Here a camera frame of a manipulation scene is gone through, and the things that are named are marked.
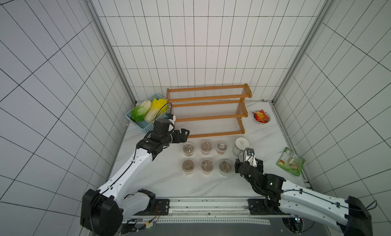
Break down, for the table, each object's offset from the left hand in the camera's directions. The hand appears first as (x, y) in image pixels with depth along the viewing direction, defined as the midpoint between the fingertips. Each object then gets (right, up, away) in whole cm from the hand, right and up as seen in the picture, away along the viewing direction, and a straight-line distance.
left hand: (179, 135), depth 81 cm
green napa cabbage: (-30, +12, +19) cm, 38 cm away
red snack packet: (+54, +10, +23) cm, 60 cm away
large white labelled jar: (+35, -6, +5) cm, 36 cm away
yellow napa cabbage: (-19, +16, +26) cm, 36 cm away
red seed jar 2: (+15, -17, 0) cm, 23 cm away
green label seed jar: (+25, -17, 0) cm, 31 cm away
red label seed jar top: (+15, -8, +7) cm, 19 cm away
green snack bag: (+66, -17, +7) cm, 68 cm away
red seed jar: (+5, -17, 0) cm, 18 cm away
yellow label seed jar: (+4, -9, +7) cm, 12 cm away
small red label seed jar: (+24, -8, +7) cm, 27 cm away
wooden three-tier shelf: (+18, +19, +19) cm, 32 cm away
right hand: (+33, -14, +2) cm, 36 cm away
